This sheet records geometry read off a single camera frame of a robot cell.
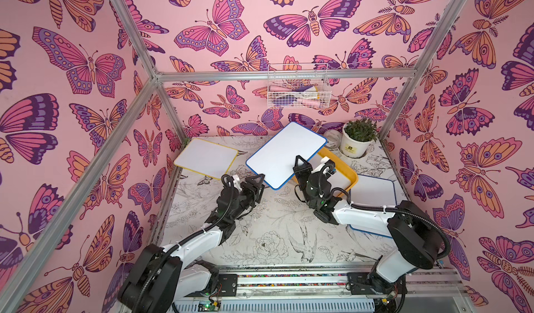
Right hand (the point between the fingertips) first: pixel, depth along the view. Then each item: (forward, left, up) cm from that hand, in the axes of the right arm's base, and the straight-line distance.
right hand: (296, 153), depth 79 cm
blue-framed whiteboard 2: (+1, -40, -28) cm, 49 cm away
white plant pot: (+20, -31, -19) cm, 42 cm away
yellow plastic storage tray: (-2, -7, -1) cm, 7 cm away
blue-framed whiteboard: (+6, +8, -11) cm, 15 cm away
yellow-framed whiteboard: (+6, -25, -24) cm, 35 cm away
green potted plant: (+23, -34, -9) cm, 42 cm away
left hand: (-8, +11, -6) cm, 14 cm away
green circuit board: (-47, +31, -28) cm, 62 cm away
